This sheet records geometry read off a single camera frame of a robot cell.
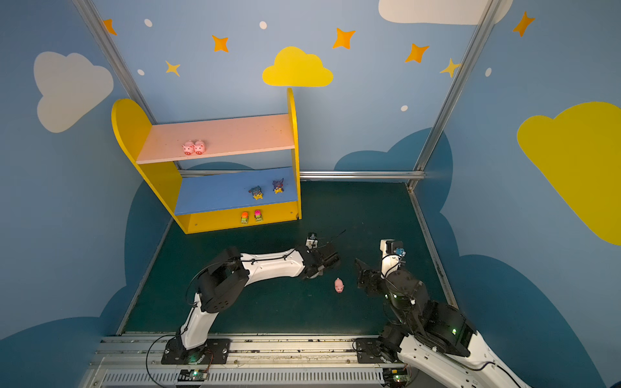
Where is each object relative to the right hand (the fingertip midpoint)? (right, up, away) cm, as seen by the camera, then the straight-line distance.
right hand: (370, 257), depth 67 cm
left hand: (-15, -7, +24) cm, 30 cm away
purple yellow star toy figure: (-30, +22, +29) cm, 48 cm away
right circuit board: (+9, -37, +5) cm, 38 cm away
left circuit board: (-52, -36, +4) cm, 64 cm away
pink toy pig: (-7, -15, +20) cm, 26 cm away
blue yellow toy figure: (-38, +19, +26) cm, 50 cm away
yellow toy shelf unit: (-54, +16, +26) cm, 62 cm away
